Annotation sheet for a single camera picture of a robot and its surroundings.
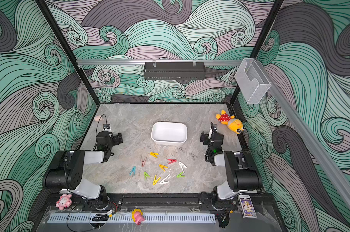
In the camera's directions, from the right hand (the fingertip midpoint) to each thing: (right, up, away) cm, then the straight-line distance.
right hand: (210, 132), depth 93 cm
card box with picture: (+12, -34, -23) cm, 43 cm away
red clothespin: (-25, -17, -6) cm, 31 cm away
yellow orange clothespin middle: (-31, -20, -8) cm, 38 cm away
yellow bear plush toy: (+20, +5, +6) cm, 21 cm away
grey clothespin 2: (-12, -15, -4) cm, 19 cm away
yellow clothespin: (-37, -14, -3) cm, 40 cm away
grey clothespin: (-19, -11, -1) cm, 22 cm away
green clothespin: (-41, -23, -12) cm, 48 cm away
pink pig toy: (-80, -32, -22) cm, 89 cm away
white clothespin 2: (-30, -26, -14) cm, 42 cm away
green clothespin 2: (-21, -24, -12) cm, 33 cm away
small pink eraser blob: (-83, +9, +17) cm, 85 cm away
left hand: (-65, -1, +1) cm, 65 cm away
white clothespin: (-19, -19, -8) cm, 28 cm away
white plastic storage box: (-27, -2, +8) cm, 28 cm away
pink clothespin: (-43, -18, -7) cm, 47 cm away
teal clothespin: (-48, -21, -10) cm, 54 cm away
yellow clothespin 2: (-34, -26, -14) cm, 45 cm away
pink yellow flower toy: (-42, -37, -26) cm, 62 cm away
